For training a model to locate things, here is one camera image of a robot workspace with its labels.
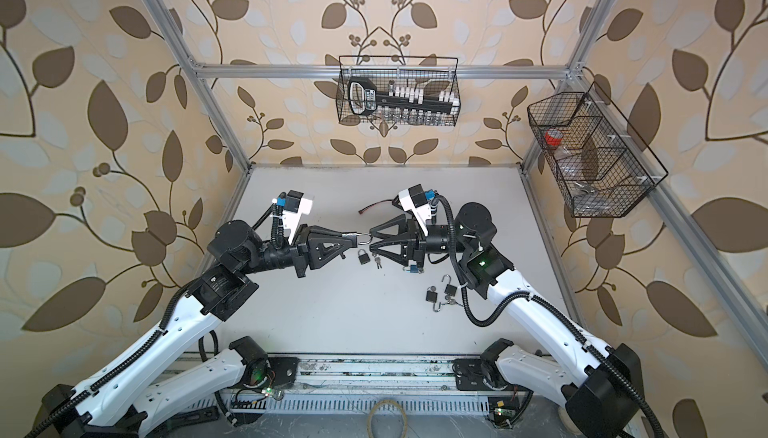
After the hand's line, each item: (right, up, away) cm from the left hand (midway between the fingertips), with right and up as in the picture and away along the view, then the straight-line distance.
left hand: (350, 246), depth 54 cm
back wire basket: (+5, +33, +34) cm, 48 cm away
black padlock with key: (-2, -11, +40) cm, 41 cm away
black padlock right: (+25, -19, +35) cm, 47 cm away
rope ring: (+2, -43, +14) cm, 45 cm away
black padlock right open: (+19, -21, +33) cm, 44 cm away
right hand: (+4, 0, +3) cm, 5 cm away
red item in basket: (+56, +26, +35) cm, 71 cm away
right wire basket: (+65, +19, +28) cm, 74 cm away
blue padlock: (+14, -14, +39) cm, 44 cm away
